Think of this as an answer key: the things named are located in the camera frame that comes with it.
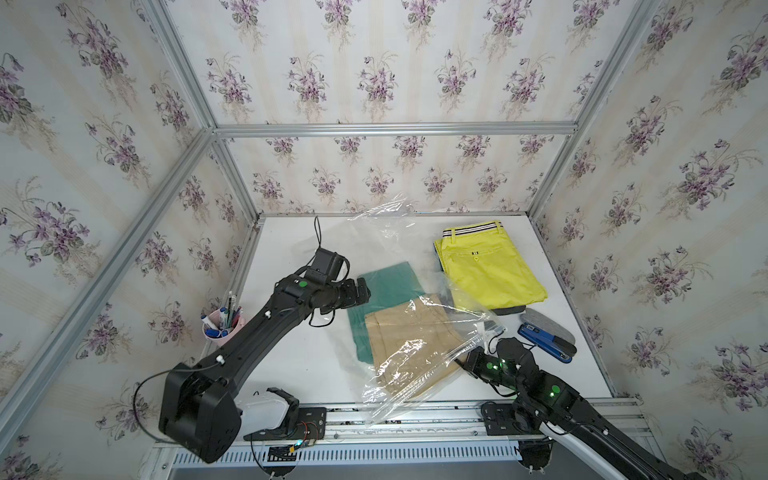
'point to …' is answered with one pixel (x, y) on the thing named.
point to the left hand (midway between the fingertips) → (359, 298)
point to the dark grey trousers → (508, 310)
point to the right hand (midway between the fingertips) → (454, 357)
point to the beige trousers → (415, 345)
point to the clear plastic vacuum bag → (387, 234)
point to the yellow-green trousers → (484, 270)
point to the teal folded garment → (388, 287)
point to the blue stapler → (553, 345)
